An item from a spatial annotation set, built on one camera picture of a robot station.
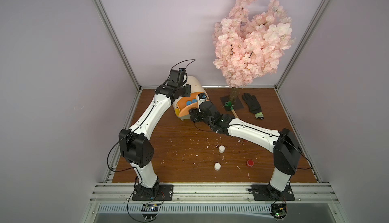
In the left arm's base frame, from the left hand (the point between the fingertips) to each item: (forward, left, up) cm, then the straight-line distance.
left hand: (189, 86), depth 84 cm
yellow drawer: (-11, +7, -9) cm, 16 cm away
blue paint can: (-6, 0, -7) cm, 9 cm away
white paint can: (-27, -19, -24) cm, 41 cm away
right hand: (-11, -2, -5) cm, 12 cm away
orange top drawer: (-13, +2, -4) cm, 14 cm away
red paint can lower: (-34, -34, -24) cm, 54 cm away
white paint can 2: (-36, -16, -24) cm, 46 cm away
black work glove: (+7, -45, -26) cm, 52 cm away
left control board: (-54, +18, -29) cm, 64 cm away
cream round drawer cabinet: (+4, -4, -4) cm, 7 cm away
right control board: (-55, -44, -28) cm, 76 cm away
